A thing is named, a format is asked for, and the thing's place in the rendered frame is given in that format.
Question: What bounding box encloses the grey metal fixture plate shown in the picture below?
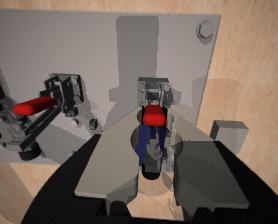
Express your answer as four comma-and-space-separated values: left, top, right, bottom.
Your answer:
0, 8, 221, 165

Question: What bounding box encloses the toggle clamp with red handle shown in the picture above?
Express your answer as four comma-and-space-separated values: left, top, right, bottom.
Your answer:
6, 73, 84, 161
0, 85, 5, 100

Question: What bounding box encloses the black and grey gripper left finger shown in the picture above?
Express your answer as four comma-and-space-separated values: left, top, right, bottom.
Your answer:
21, 105, 144, 224

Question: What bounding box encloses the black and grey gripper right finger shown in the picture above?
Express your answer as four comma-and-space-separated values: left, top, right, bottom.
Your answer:
163, 106, 278, 224

